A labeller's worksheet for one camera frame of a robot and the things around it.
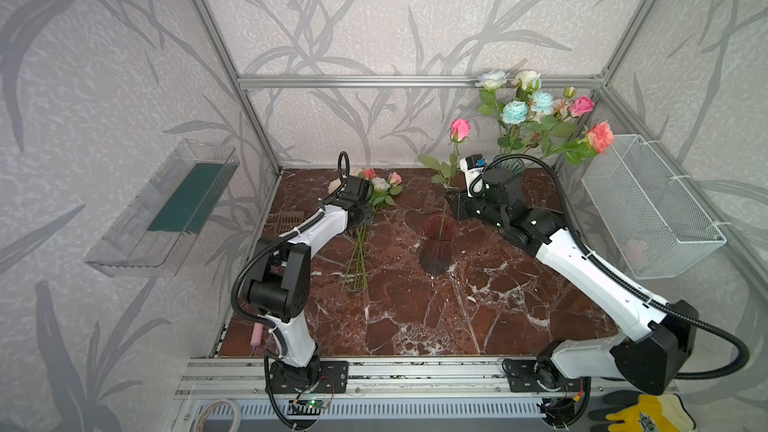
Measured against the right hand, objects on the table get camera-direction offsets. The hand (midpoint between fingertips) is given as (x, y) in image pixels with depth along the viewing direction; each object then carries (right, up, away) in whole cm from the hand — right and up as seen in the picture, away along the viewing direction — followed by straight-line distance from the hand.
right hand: (450, 183), depth 75 cm
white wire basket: (+42, -9, -13) cm, 45 cm away
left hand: (-24, -7, +21) cm, 32 cm away
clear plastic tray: (-65, -11, -12) cm, 67 cm away
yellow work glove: (+45, -52, -9) cm, 70 cm away
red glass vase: (-2, -22, +18) cm, 28 cm away
